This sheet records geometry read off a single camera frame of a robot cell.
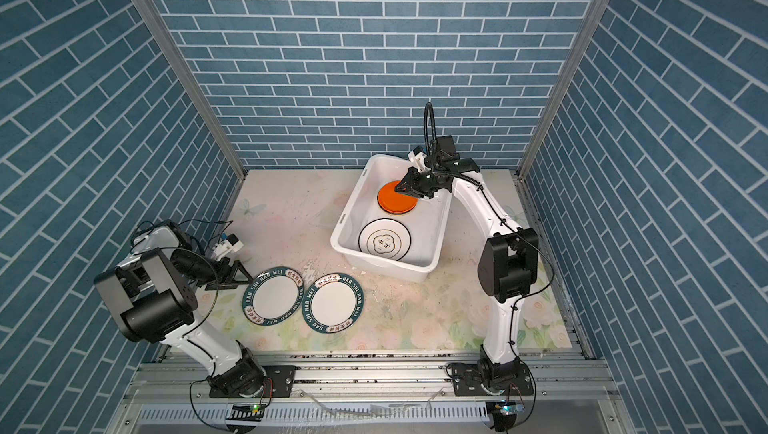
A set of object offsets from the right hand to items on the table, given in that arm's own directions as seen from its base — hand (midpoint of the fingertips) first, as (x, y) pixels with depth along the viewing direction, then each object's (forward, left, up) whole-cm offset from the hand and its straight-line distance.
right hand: (395, 185), depth 87 cm
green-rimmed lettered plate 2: (-28, +17, -22) cm, 39 cm away
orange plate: (+11, +3, -21) cm, 23 cm away
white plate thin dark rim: (-4, +3, -22) cm, 23 cm away
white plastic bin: (+3, -11, -23) cm, 26 cm away
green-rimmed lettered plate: (-28, +35, -21) cm, 49 cm away
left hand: (-27, +42, -15) cm, 52 cm away
